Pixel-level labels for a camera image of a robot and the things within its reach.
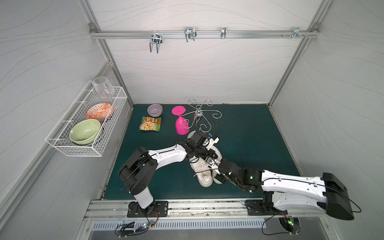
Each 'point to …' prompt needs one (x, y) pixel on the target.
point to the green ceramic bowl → (85, 132)
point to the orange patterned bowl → (102, 111)
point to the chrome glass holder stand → (198, 113)
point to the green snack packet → (150, 123)
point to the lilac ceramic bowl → (155, 110)
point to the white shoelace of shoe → (200, 169)
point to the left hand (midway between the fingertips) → (217, 157)
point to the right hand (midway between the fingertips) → (214, 163)
